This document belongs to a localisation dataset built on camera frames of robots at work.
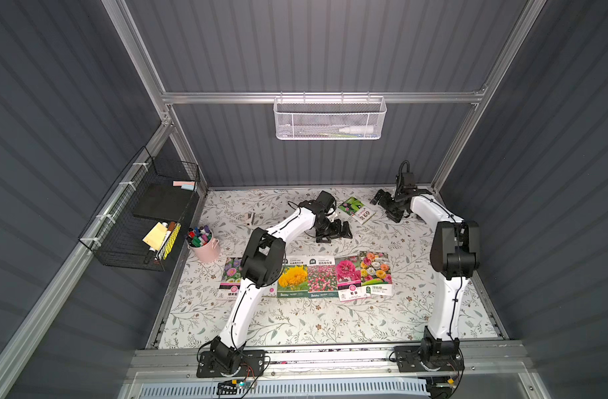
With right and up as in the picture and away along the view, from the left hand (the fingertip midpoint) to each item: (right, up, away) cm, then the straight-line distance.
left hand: (344, 238), depth 96 cm
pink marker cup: (-53, 0, -7) cm, 54 cm away
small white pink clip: (-40, +8, +12) cm, 42 cm away
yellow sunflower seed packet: (-20, -15, -5) cm, 25 cm away
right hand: (+15, +13, +7) cm, 21 cm away
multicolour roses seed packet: (+11, -13, -4) cm, 18 cm away
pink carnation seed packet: (+1, -14, -5) cm, 15 cm away
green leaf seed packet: (+8, +11, +16) cm, 21 cm away
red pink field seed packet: (-9, -14, -5) cm, 17 cm away
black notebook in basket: (-59, +14, -20) cm, 64 cm away
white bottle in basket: (+5, +42, -3) cm, 42 cm away
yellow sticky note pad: (-56, +3, -28) cm, 63 cm away
